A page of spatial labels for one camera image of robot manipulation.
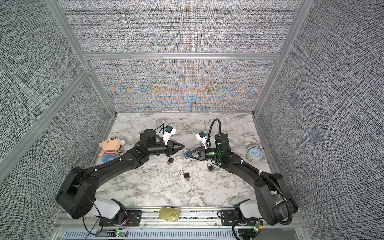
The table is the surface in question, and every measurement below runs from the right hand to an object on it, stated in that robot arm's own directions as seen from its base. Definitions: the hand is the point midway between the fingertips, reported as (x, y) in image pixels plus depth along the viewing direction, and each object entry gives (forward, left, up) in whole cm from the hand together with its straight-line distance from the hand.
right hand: (188, 155), depth 76 cm
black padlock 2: (+1, -13, -18) cm, 22 cm away
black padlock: (+6, +12, -16) cm, 21 cm away
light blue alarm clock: (+8, -40, -15) cm, 44 cm away
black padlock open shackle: (-3, +2, -18) cm, 18 cm away
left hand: (+3, +2, +1) cm, 4 cm away
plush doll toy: (+12, +49, -9) cm, 51 cm away
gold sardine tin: (-24, +9, -13) cm, 29 cm away
